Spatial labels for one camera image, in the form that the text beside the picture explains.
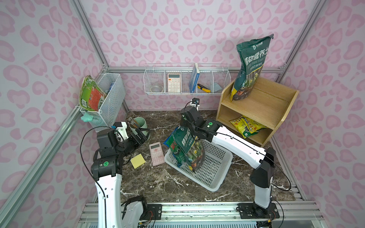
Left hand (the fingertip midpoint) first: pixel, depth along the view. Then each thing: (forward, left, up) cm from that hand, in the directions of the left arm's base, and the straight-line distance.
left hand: (144, 132), depth 67 cm
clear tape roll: (+39, 0, -5) cm, 40 cm away
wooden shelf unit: (+12, -59, -1) cm, 60 cm away
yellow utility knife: (+41, -32, -6) cm, 52 cm away
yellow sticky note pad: (+1, +13, -33) cm, 36 cm away
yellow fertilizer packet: (+12, -55, -12) cm, 58 cm away
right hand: (+13, -18, -2) cm, 22 cm away
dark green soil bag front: (-4, -20, -10) cm, 23 cm away
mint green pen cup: (+19, +9, -18) cm, 27 cm away
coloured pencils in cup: (+18, +14, -15) cm, 28 cm away
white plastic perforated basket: (-6, -38, -32) cm, 50 cm away
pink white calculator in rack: (+42, -11, -2) cm, 43 cm away
